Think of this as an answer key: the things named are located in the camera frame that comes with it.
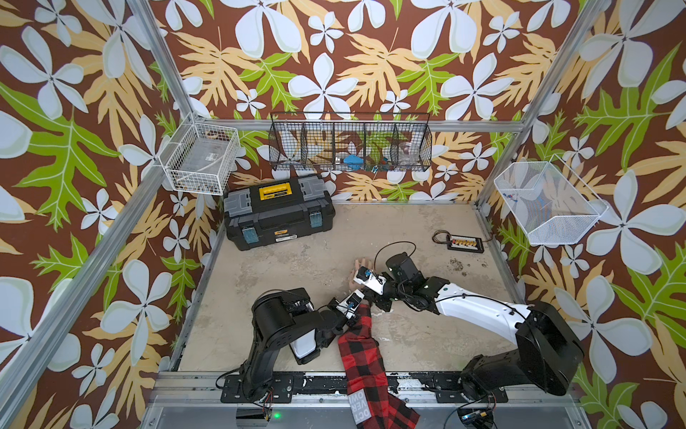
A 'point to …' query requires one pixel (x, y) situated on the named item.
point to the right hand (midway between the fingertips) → (363, 288)
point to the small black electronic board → (465, 243)
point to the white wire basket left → (197, 157)
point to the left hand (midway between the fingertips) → (355, 289)
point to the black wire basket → (350, 142)
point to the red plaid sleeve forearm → (371, 402)
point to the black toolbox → (280, 211)
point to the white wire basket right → (547, 201)
